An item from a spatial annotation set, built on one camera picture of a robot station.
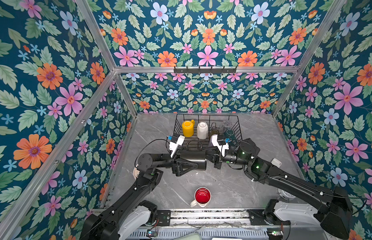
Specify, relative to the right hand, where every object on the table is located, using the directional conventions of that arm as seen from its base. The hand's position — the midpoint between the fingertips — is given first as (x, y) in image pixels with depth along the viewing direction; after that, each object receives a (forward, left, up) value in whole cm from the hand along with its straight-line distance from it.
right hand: (200, 149), depth 61 cm
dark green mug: (+23, -19, -20) cm, 36 cm away
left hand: (-7, +1, +1) cm, 7 cm away
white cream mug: (+28, -2, -22) cm, 36 cm away
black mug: (-2, +2, 0) cm, 3 cm away
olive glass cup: (+31, -10, -27) cm, 42 cm away
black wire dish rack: (+46, -12, -33) cm, 57 cm away
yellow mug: (+31, +8, -23) cm, 39 cm away
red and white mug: (-9, -1, -33) cm, 34 cm away
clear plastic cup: (+35, -19, -24) cm, 46 cm away
